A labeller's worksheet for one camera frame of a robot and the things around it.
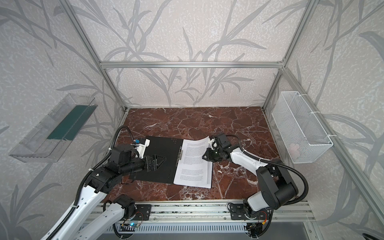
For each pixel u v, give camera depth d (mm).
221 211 753
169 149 985
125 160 547
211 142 830
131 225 707
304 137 609
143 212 733
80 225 432
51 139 642
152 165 619
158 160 629
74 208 426
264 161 477
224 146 696
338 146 568
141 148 647
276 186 433
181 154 935
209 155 769
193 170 870
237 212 732
